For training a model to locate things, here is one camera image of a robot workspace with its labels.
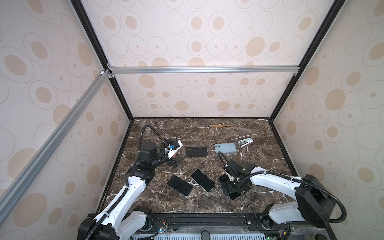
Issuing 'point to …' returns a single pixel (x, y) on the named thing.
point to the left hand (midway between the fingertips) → (184, 146)
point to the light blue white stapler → (245, 142)
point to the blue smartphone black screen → (203, 180)
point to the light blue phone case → (225, 147)
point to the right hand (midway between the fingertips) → (230, 190)
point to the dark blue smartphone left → (180, 185)
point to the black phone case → (196, 151)
